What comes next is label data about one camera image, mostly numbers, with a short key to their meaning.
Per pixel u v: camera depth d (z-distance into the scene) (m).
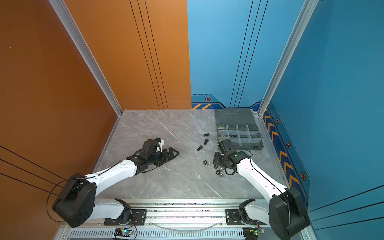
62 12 0.71
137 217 0.74
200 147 0.99
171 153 0.77
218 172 0.88
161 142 0.82
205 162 0.92
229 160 0.60
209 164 0.91
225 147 0.65
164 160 0.76
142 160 0.67
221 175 0.87
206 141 1.02
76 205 0.42
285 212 0.39
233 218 0.72
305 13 0.71
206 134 1.05
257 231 0.70
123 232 0.71
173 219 0.75
